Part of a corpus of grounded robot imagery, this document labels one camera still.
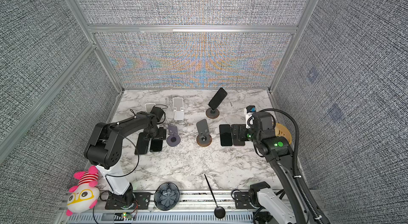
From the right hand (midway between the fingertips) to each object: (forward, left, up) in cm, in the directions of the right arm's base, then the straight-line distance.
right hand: (241, 123), depth 73 cm
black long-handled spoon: (-32, +10, -22) cm, 40 cm away
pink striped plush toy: (-26, +69, -15) cm, 75 cm away
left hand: (+5, +43, -23) cm, 49 cm away
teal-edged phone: (0, +45, -24) cm, 51 cm away
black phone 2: (+26, +9, -13) cm, 30 cm away
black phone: (-1, +52, -22) cm, 57 cm away
